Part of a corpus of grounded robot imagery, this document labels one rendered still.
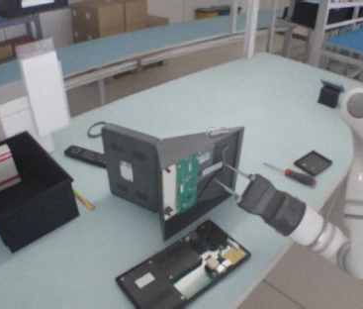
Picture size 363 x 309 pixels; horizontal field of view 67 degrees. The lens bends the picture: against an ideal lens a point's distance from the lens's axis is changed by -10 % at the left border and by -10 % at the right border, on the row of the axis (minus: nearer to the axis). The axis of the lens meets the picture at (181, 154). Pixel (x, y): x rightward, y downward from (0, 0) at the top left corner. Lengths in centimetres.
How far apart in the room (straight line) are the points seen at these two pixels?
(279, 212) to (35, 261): 52
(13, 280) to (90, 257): 17
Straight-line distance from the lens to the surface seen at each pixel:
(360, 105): 67
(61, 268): 69
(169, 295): 59
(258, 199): 59
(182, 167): 61
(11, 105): 92
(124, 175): 73
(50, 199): 71
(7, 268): 74
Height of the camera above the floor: 155
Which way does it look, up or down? 35 degrees down
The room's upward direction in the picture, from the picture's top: 1 degrees clockwise
